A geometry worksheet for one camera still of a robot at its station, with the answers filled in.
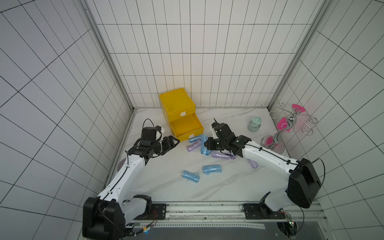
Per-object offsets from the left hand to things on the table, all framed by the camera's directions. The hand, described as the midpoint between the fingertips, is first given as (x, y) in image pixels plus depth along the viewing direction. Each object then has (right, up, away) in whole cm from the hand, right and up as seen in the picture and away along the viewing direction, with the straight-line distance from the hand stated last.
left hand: (174, 146), depth 80 cm
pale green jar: (+53, +10, +23) cm, 59 cm away
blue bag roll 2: (+16, -2, -1) cm, 16 cm away
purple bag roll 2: (+27, -7, +10) cm, 30 cm away
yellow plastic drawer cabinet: (+1, +21, +10) cm, 23 cm away
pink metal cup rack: (+62, +17, -2) cm, 64 cm away
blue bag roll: (+9, +1, +17) cm, 19 cm away
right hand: (+17, +3, +4) cm, 18 cm away
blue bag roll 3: (+21, -14, +4) cm, 26 cm away
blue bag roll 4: (+10, -17, +1) cm, 20 cm away
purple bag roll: (+10, -2, +15) cm, 18 cm away
